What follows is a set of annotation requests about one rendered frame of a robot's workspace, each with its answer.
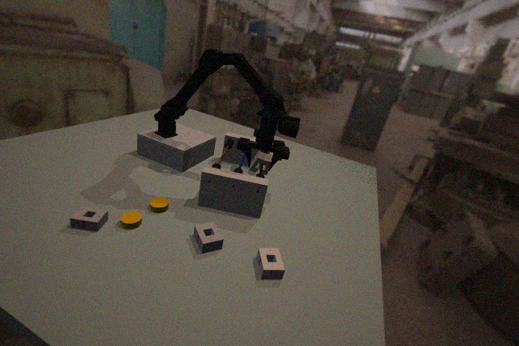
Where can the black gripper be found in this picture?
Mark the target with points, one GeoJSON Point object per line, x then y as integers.
{"type": "Point", "coordinates": [264, 143]}

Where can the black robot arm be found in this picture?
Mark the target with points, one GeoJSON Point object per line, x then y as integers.
{"type": "Point", "coordinates": [211, 60]}

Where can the orange short cylinder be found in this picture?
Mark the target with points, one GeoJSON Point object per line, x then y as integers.
{"type": "Point", "coordinates": [159, 205]}
{"type": "Point", "coordinates": [130, 220]}

